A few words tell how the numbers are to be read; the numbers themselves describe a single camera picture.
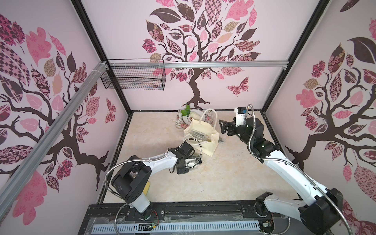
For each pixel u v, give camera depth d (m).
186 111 1.15
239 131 0.68
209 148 0.94
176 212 0.74
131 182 0.44
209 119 1.14
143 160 0.49
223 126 0.69
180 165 0.76
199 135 0.98
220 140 1.00
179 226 0.70
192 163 0.78
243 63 1.86
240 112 0.62
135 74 0.95
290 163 0.47
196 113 1.15
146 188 0.80
